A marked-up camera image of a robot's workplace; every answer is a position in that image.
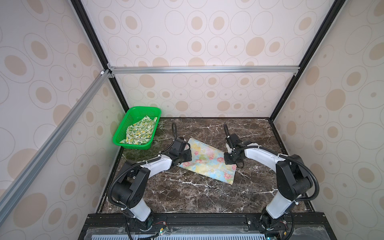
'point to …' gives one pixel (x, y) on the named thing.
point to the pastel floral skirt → (209, 160)
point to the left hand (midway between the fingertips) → (194, 152)
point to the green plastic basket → (132, 115)
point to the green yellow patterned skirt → (140, 132)
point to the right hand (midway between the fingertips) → (228, 160)
